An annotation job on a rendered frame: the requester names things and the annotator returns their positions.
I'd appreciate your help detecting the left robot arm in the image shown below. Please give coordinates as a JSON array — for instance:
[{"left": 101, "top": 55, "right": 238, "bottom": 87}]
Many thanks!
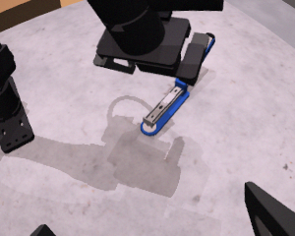
[{"left": 0, "top": 0, "right": 224, "bottom": 153}]

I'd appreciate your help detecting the blue stapler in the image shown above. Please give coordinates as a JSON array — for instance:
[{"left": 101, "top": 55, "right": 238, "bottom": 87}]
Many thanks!
[{"left": 141, "top": 32, "right": 215, "bottom": 135}]

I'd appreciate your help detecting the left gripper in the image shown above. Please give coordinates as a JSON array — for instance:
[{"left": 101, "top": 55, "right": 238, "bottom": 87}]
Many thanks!
[{"left": 93, "top": 6, "right": 209, "bottom": 87}]

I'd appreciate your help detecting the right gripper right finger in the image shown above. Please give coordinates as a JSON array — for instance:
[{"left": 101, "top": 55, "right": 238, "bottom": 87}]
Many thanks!
[{"left": 245, "top": 181, "right": 295, "bottom": 236}]

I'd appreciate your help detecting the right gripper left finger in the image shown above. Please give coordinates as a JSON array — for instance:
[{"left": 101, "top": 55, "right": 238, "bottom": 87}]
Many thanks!
[{"left": 30, "top": 224, "right": 56, "bottom": 236}]

